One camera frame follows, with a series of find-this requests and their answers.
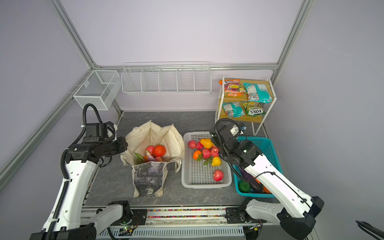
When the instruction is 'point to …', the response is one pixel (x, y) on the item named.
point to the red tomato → (159, 150)
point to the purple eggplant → (254, 186)
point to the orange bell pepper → (265, 190)
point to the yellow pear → (207, 143)
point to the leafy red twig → (206, 160)
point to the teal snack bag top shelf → (257, 92)
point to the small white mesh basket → (101, 89)
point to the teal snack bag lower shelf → (233, 109)
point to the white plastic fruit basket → (195, 174)
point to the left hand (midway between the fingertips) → (127, 146)
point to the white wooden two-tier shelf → (257, 121)
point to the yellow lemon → (216, 161)
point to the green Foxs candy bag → (253, 108)
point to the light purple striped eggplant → (150, 157)
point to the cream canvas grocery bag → (148, 177)
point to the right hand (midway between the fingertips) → (216, 136)
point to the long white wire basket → (166, 78)
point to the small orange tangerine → (195, 154)
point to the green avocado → (244, 187)
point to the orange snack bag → (233, 88)
